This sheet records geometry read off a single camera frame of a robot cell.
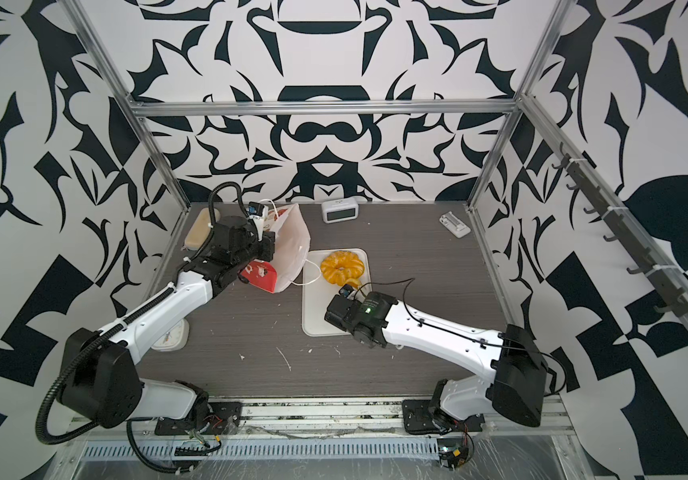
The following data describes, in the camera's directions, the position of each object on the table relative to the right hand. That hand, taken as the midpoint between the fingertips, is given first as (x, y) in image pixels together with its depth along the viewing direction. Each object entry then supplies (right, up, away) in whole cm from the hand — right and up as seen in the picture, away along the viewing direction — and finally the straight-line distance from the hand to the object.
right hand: (381, 319), depth 78 cm
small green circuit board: (+16, -29, -7) cm, 34 cm away
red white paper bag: (-26, +17, +16) cm, 35 cm away
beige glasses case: (-61, +24, +31) cm, 72 cm away
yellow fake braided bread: (-10, +11, +22) cm, 27 cm away
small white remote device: (+32, +25, +34) cm, 53 cm away
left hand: (-29, +24, +5) cm, 38 cm away
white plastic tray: (-18, +5, +18) cm, 26 cm away
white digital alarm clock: (-11, +31, +33) cm, 47 cm away
